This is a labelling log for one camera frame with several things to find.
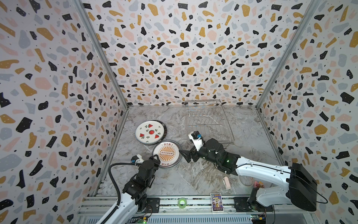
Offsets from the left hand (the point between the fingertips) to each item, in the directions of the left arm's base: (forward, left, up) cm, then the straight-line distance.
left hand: (159, 157), depth 84 cm
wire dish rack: (+39, -35, -10) cm, 53 cm away
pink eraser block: (-14, -39, -5) cm, 42 cm away
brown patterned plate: (+5, -4, -5) cm, 8 cm away
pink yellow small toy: (-15, -56, -4) cm, 58 cm away
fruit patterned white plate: (+21, +10, -4) cm, 24 cm away
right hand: (0, -16, +14) cm, 21 cm away
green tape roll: (-23, -14, -8) cm, 28 cm away
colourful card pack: (-23, -32, -6) cm, 40 cm away
